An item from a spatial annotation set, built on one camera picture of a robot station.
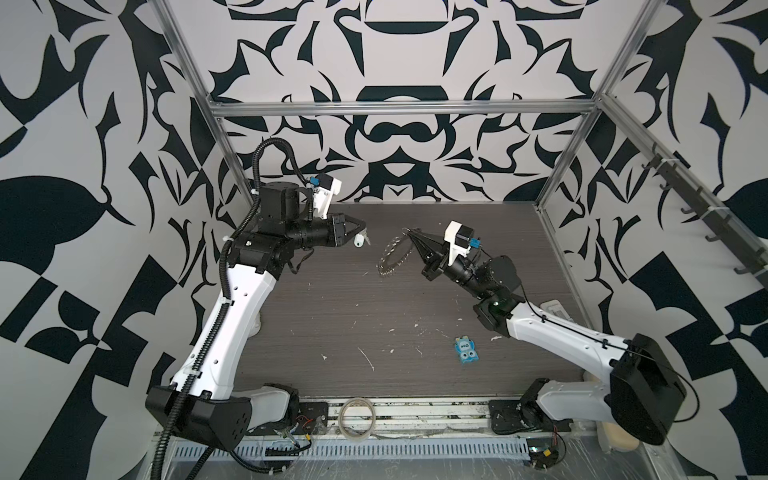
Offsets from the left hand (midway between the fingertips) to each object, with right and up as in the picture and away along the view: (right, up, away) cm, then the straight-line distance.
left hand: (365, 219), depth 65 cm
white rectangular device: (+56, -26, +26) cm, 67 cm away
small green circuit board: (+41, -54, +5) cm, 68 cm away
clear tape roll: (-7, -50, +10) cm, 51 cm away
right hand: (+10, -3, -3) cm, 11 cm away
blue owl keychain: (+27, -35, +19) cm, 48 cm away
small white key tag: (-1, -4, 0) cm, 5 cm away
